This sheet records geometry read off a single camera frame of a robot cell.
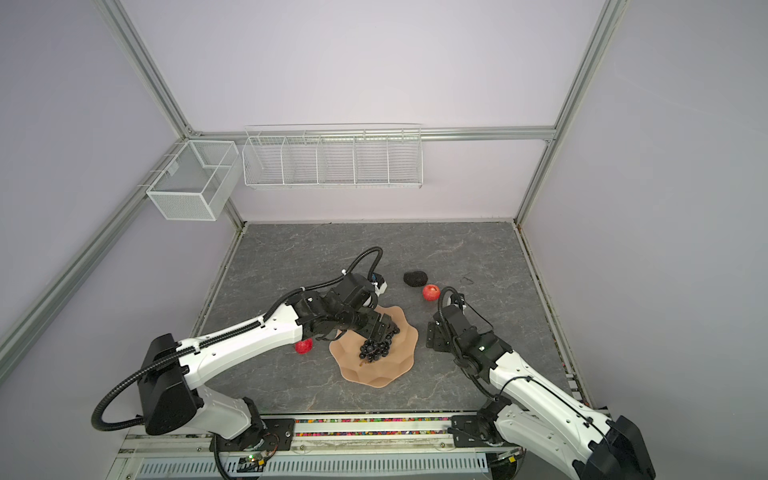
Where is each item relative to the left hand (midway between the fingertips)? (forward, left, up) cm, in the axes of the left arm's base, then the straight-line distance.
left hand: (379, 325), depth 76 cm
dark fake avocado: (+21, -12, -12) cm, 27 cm away
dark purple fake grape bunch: (-3, +2, -10) cm, 11 cm away
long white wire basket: (+55, +13, +14) cm, 58 cm away
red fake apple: (+16, -17, -12) cm, 26 cm away
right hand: (0, -18, -7) cm, 19 cm away
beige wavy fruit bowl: (0, +10, -12) cm, 15 cm away
